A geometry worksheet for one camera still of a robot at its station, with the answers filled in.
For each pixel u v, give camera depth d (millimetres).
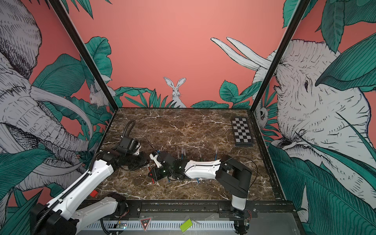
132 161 648
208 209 759
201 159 929
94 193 481
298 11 707
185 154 945
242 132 1029
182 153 948
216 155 948
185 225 689
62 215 387
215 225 703
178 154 938
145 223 700
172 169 632
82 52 854
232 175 493
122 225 701
